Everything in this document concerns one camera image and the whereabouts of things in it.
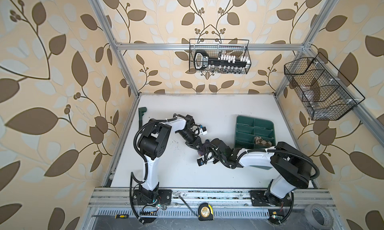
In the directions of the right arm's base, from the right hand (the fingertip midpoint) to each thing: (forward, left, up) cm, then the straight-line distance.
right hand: (207, 147), depth 89 cm
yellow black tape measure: (-32, +3, 0) cm, 32 cm away
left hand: (-1, +3, 0) cm, 3 cm away
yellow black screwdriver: (-32, +45, -2) cm, 55 cm away
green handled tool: (+32, +48, -2) cm, 57 cm away
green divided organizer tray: (+12, -28, +1) cm, 30 cm away
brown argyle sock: (+2, -31, +2) cm, 32 cm away
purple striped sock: (-2, +4, -1) cm, 5 cm away
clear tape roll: (-35, -51, -3) cm, 62 cm away
